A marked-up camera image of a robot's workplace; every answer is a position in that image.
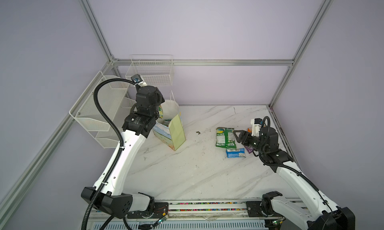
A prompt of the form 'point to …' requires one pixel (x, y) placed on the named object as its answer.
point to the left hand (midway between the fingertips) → (151, 90)
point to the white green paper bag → (170, 129)
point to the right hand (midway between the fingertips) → (237, 132)
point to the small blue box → (235, 152)
